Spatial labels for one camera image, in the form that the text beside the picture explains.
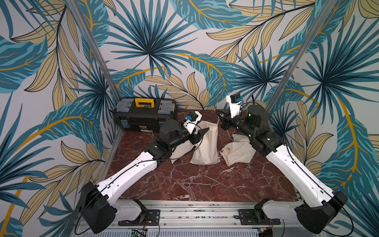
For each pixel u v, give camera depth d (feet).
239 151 2.77
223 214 2.56
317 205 1.28
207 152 2.78
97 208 1.25
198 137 1.99
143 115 3.10
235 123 1.88
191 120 1.83
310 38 2.58
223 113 1.98
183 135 1.92
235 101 1.77
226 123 1.90
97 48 2.71
